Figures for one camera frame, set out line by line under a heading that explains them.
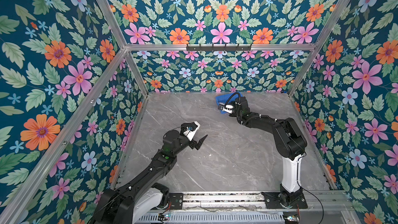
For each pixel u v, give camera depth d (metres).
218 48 0.93
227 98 0.82
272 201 0.73
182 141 0.69
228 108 0.87
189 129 0.65
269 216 0.70
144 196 0.57
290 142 0.54
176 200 0.74
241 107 0.77
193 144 0.72
